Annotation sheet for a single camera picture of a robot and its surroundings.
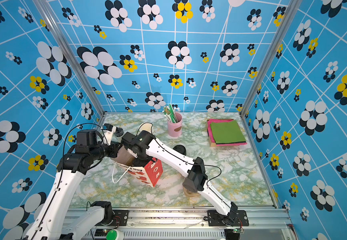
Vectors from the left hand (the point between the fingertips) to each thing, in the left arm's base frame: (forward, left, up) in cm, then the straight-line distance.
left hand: (121, 143), depth 73 cm
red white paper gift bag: (-13, -15, -4) cm, 21 cm away
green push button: (-36, 0, -15) cm, 39 cm away
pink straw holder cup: (+21, -26, -16) cm, 37 cm away
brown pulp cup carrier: (-19, -34, -18) cm, 43 cm away
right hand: (-5, -11, -11) cm, 16 cm away
